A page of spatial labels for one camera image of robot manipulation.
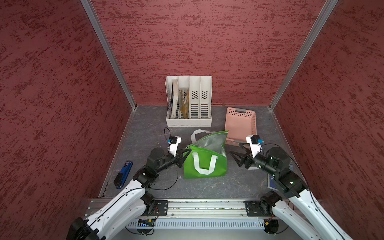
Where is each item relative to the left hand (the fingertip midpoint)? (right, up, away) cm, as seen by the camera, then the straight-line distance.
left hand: (189, 152), depth 74 cm
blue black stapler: (-38, -16, +4) cm, 41 cm away
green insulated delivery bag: (+9, -2, -2) cm, 10 cm away
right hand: (+22, +1, -3) cm, 22 cm away
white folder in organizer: (-11, +31, +23) cm, 40 cm away
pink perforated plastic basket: (+37, +14, +38) cm, 55 cm away
